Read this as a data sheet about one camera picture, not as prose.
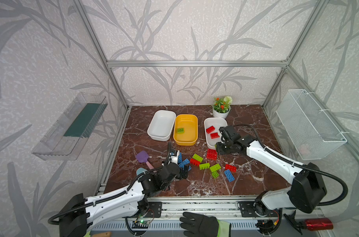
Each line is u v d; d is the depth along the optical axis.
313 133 0.63
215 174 0.84
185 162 0.89
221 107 0.99
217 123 1.02
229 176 0.83
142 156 0.92
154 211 0.72
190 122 1.08
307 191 0.42
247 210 0.73
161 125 1.05
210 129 1.04
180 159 0.89
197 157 0.91
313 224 0.67
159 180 0.59
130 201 0.51
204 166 0.87
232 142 0.63
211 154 0.91
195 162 0.88
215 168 0.87
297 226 0.68
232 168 0.87
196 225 0.68
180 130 1.03
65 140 0.63
